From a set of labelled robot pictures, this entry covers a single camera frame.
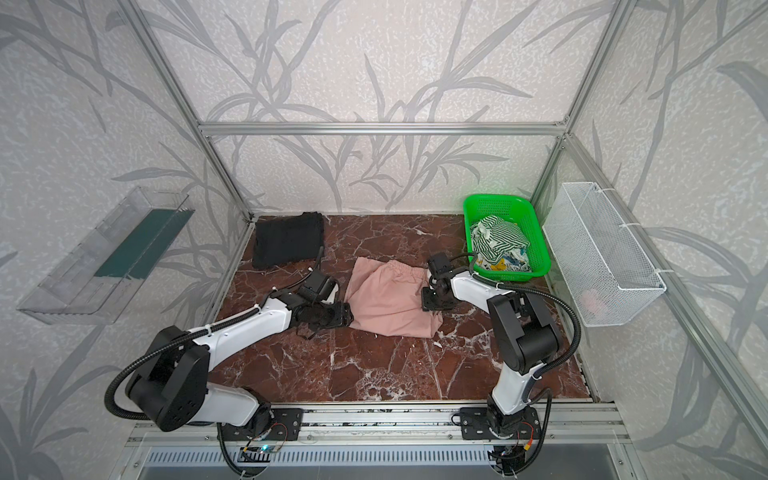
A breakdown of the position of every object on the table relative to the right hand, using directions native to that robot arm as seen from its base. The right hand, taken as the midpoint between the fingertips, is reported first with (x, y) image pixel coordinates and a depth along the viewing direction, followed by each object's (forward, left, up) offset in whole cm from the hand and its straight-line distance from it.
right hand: (430, 295), depth 96 cm
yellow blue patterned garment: (+12, -30, +2) cm, 33 cm away
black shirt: (+23, +53, +2) cm, 58 cm away
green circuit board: (-41, +42, 0) cm, 59 cm away
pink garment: (-2, +14, +3) cm, 14 cm away
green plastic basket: (+37, -37, +2) cm, 52 cm away
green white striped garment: (+20, -24, +5) cm, 32 cm away
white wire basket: (-13, -34, +33) cm, 50 cm away
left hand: (-8, +25, +5) cm, 26 cm away
